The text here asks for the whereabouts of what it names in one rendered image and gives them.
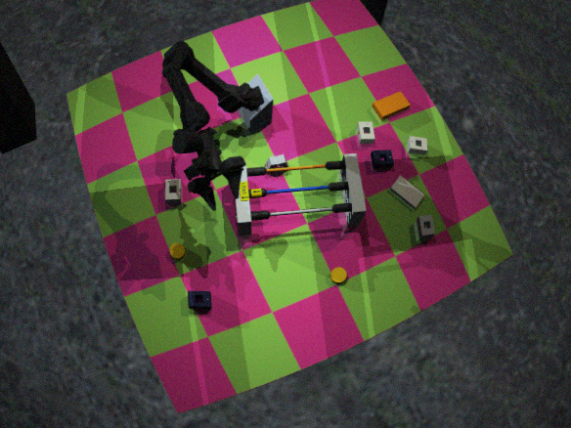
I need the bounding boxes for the yellow short cylinder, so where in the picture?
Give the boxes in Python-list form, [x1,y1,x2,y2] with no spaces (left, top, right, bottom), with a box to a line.
[170,243,186,260]
[330,267,347,284]

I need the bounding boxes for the orange flat block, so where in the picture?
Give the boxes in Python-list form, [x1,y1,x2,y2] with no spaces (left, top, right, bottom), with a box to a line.
[373,92,410,120]

